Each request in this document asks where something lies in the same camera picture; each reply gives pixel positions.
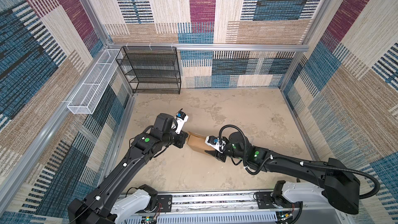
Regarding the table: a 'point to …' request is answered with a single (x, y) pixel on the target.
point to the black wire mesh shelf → (151, 69)
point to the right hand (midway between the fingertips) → (209, 147)
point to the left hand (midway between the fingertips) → (187, 132)
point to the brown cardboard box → (197, 142)
